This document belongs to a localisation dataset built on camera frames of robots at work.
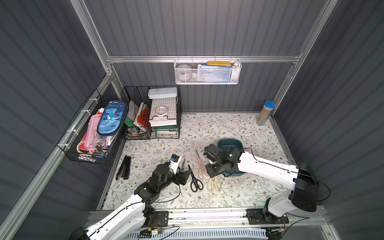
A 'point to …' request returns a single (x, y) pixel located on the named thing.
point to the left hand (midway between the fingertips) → (183, 167)
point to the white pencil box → (157, 92)
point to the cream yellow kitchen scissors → (214, 184)
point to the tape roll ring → (161, 111)
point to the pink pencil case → (92, 136)
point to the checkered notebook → (170, 103)
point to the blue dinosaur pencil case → (112, 118)
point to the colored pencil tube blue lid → (265, 112)
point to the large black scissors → (196, 184)
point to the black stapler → (124, 171)
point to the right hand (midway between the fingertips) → (212, 169)
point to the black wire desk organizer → (136, 98)
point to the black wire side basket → (73, 141)
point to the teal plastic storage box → (231, 142)
